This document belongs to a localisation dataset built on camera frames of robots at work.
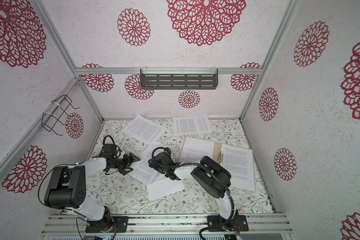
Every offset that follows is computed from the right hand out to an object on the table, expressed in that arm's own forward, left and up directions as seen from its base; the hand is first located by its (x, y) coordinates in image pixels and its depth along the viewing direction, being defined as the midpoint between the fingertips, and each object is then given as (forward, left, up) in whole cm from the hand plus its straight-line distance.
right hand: (149, 160), depth 91 cm
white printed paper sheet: (+13, -28, -7) cm, 32 cm away
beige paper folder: (+12, -43, -6) cm, 45 cm away
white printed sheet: (+35, -22, -6) cm, 42 cm away
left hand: (-2, +8, -4) cm, 9 cm away
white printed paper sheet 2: (+5, -57, -8) cm, 57 cm away
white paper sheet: (-14, -10, -6) cm, 18 cm away
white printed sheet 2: (-3, +5, -5) cm, 8 cm away
